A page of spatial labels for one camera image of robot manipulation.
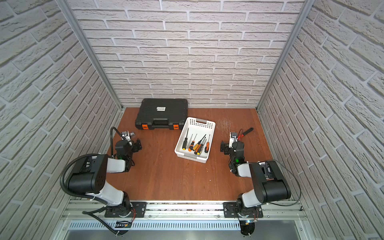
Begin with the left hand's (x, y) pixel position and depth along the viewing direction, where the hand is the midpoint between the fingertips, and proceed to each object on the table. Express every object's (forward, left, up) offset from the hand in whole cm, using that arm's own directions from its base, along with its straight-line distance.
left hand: (130, 138), depth 94 cm
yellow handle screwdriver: (-4, -35, -3) cm, 35 cm away
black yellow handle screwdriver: (-4, -43, -5) cm, 43 cm away
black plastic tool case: (+21, -18, 0) cm, 28 cm away
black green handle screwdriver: (-4, -50, -5) cm, 50 cm away
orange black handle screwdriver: (-5, -39, -4) cm, 40 cm away
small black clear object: (-5, -2, +12) cm, 13 cm away
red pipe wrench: (+5, -78, -4) cm, 78 cm away
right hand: (-3, -64, +1) cm, 65 cm away
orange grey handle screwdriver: (-6, -45, -3) cm, 45 cm away
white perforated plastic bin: (+2, -43, -5) cm, 43 cm away
